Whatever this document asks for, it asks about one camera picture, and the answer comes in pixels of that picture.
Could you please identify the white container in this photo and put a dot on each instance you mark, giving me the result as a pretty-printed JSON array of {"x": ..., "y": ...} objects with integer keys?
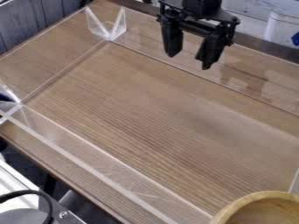
[{"x": 280, "y": 28}]

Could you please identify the clear acrylic tray wall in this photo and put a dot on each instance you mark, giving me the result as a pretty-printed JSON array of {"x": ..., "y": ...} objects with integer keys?
[{"x": 156, "y": 139}]

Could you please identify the clear acrylic corner bracket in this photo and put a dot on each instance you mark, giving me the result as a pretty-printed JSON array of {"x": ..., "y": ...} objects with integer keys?
[{"x": 107, "y": 30}]

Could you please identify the blue object at right edge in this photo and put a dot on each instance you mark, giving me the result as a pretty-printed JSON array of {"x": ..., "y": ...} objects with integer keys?
[{"x": 295, "y": 39}]

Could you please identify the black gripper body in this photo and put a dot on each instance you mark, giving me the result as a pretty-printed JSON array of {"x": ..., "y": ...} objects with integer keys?
[{"x": 200, "y": 16}]

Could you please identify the grey metal bracket with screw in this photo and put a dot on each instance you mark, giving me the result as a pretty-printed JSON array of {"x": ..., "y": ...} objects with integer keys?
[{"x": 61, "y": 214}]

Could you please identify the brown wooden bowl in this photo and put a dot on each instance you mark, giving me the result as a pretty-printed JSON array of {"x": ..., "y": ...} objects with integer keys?
[{"x": 268, "y": 207}]

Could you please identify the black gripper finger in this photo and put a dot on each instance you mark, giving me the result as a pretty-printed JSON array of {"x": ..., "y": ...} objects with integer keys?
[
  {"x": 172, "y": 35},
  {"x": 211, "y": 47}
]

